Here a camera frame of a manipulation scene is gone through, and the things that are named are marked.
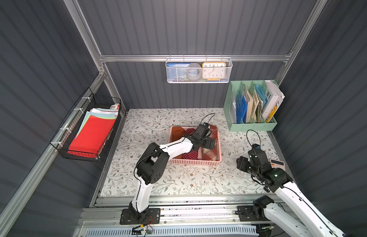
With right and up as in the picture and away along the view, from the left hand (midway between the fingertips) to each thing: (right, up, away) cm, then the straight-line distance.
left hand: (208, 140), depth 93 cm
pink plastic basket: (-5, -11, +1) cm, 12 cm away
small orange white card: (+42, -15, -3) cm, 45 cm away
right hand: (+17, -10, -15) cm, 25 cm away
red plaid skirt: (+2, -8, -7) cm, 11 cm away
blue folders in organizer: (+24, +19, +6) cm, 31 cm away
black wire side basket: (-66, +7, -29) cm, 72 cm away
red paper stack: (-57, +6, -24) cm, 63 cm away
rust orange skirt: (-20, +4, +6) cm, 21 cm away
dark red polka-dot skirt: (-10, -9, -4) cm, 14 cm away
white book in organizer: (+45, +27, +1) cm, 52 cm away
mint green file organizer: (+29, +22, +3) cm, 37 cm away
